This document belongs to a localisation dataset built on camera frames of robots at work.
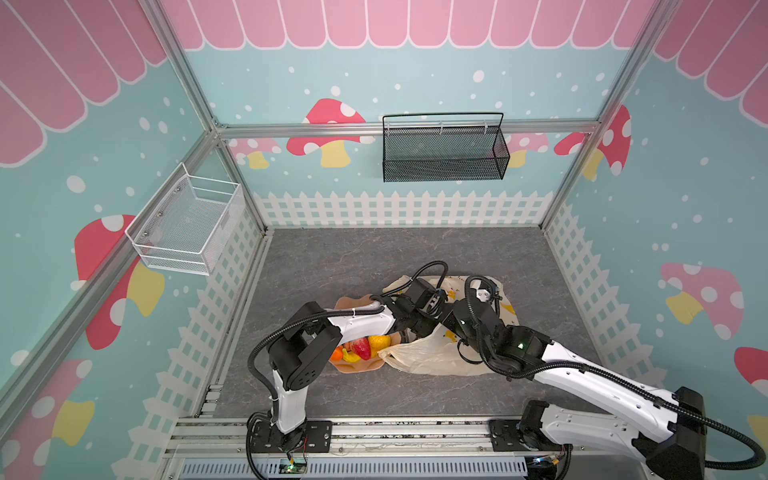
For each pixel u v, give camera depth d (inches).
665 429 15.8
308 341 21.1
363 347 32.1
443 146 37.6
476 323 20.2
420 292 27.9
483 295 26.1
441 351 28.4
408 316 27.5
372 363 32.6
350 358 32.0
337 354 31.8
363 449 29.0
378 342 32.7
